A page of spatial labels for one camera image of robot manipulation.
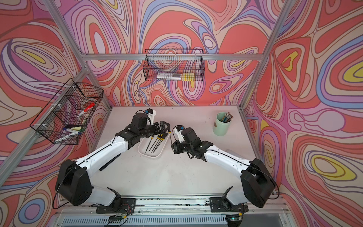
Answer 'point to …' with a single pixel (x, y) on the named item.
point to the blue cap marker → (72, 131)
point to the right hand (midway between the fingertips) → (173, 149)
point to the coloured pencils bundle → (228, 117)
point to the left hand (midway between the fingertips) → (166, 126)
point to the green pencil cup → (222, 124)
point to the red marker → (86, 109)
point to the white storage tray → (152, 147)
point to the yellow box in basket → (188, 76)
